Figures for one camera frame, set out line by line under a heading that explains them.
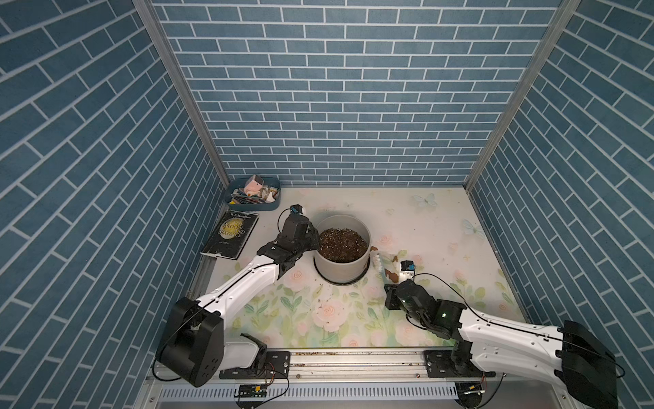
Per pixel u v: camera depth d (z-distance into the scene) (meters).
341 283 0.87
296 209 0.75
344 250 0.89
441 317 0.59
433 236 1.05
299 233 0.65
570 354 0.42
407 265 0.73
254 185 1.12
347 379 0.73
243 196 1.12
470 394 0.71
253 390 0.72
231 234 1.02
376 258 0.89
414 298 0.60
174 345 0.42
